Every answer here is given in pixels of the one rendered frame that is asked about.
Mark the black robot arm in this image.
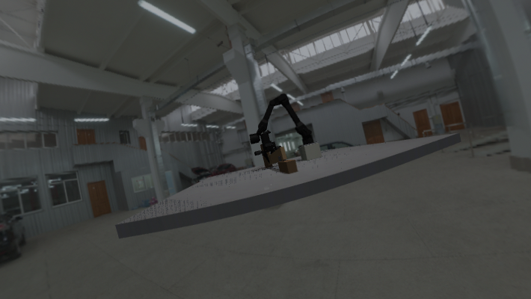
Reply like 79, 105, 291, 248
250, 93, 315, 151

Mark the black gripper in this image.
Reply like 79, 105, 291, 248
254, 140, 282, 164

